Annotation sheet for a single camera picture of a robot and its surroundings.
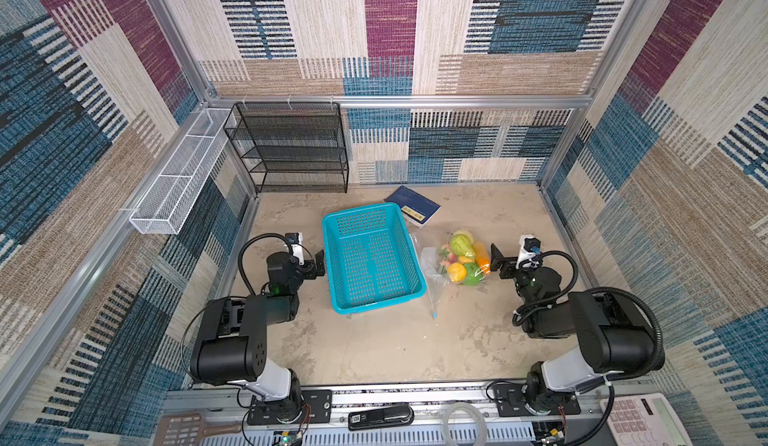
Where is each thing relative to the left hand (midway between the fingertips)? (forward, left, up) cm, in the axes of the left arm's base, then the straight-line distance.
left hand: (306, 247), depth 93 cm
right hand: (-3, -60, +3) cm, 61 cm away
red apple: (-2, -45, -5) cm, 46 cm away
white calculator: (-45, -84, -6) cm, 95 cm away
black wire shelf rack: (+38, +10, +9) cm, 40 cm away
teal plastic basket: (+2, -19, -9) cm, 22 cm away
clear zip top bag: (+2, -39, -5) cm, 40 cm away
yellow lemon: (-10, -44, 0) cm, 46 cm away
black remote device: (-44, -23, -4) cm, 50 cm away
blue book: (+20, -37, -7) cm, 42 cm away
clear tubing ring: (-45, -38, -7) cm, 59 cm away
